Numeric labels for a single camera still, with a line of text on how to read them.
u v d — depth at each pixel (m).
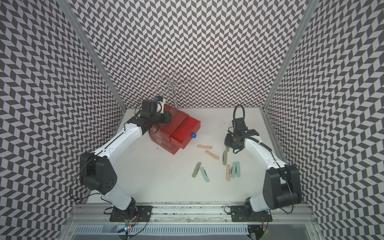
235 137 0.62
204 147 0.96
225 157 0.91
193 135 0.80
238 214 0.73
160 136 0.86
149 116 0.66
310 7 0.67
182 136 0.77
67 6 0.72
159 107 0.70
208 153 0.96
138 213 0.71
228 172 0.86
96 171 0.44
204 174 0.87
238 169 0.88
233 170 0.87
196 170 0.87
